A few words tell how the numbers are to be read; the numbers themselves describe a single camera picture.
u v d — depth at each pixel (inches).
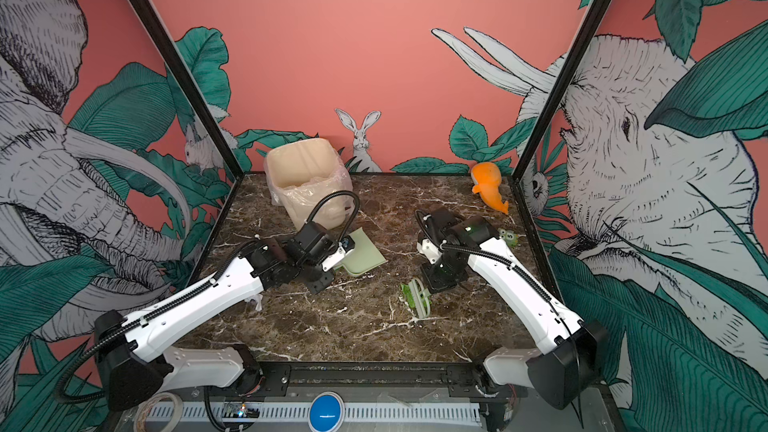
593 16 30.4
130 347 15.3
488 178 43.6
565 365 14.7
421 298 30.8
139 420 26.5
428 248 27.6
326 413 26.9
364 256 31.4
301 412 27.6
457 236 20.4
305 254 22.1
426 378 29.4
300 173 40.6
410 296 33.1
